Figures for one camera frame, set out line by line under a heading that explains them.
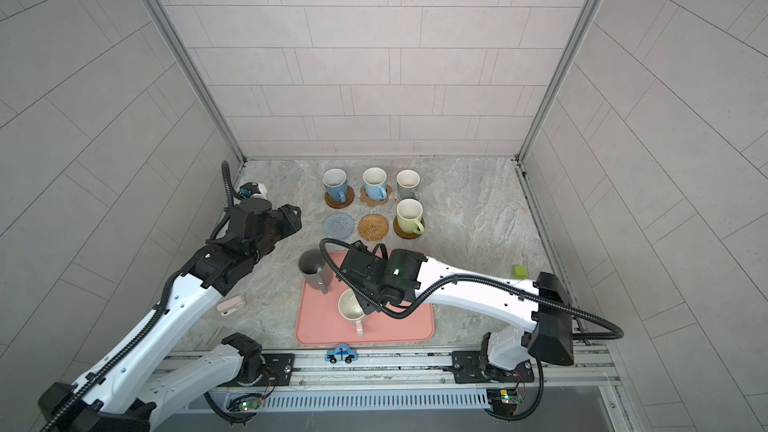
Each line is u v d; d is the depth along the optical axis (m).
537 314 0.39
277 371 0.71
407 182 1.01
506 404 0.68
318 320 0.80
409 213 0.94
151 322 0.41
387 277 0.47
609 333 0.38
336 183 0.98
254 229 0.53
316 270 0.84
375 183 0.97
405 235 0.95
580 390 0.71
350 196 1.04
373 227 0.97
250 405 0.64
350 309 0.79
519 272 0.87
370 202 1.04
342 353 0.72
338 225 0.97
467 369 0.71
